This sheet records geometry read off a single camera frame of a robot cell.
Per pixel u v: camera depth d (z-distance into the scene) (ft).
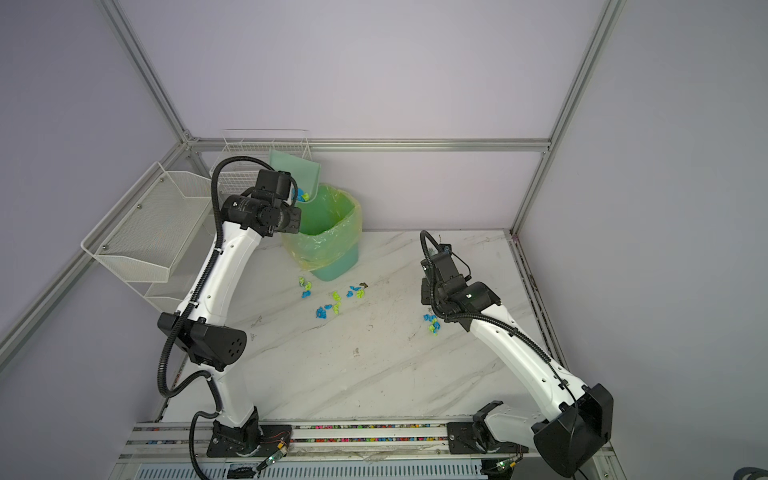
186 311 1.52
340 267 3.07
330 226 2.84
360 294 3.31
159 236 2.57
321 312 3.20
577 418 1.21
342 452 2.40
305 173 2.75
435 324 3.05
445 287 1.84
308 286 3.41
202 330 1.51
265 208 1.79
